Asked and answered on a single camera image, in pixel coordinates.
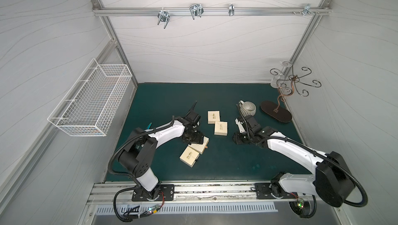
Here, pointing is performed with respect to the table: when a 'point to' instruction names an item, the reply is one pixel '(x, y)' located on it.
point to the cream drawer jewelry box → (213, 116)
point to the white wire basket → (90, 106)
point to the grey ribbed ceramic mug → (247, 108)
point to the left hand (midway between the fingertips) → (199, 142)
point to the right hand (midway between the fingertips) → (234, 137)
